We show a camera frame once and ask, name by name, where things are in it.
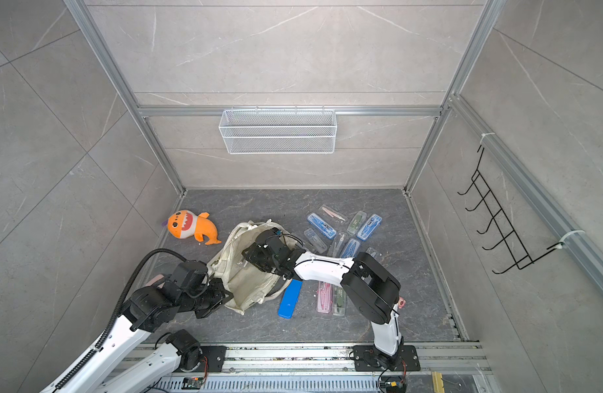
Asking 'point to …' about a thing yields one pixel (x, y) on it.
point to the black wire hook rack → (520, 257)
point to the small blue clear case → (351, 249)
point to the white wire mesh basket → (279, 132)
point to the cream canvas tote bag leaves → (251, 285)
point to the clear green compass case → (338, 300)
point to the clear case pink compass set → (333, 214)
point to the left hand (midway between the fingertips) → (239, 291)
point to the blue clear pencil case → (320, 226)
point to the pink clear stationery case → (324, 297)
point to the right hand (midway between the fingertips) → (245, 256)
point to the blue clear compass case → (369, 227)
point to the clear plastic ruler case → (316, 242)
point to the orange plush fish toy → (185, 224)
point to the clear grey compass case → (337, 246)
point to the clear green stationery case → (357, 223)
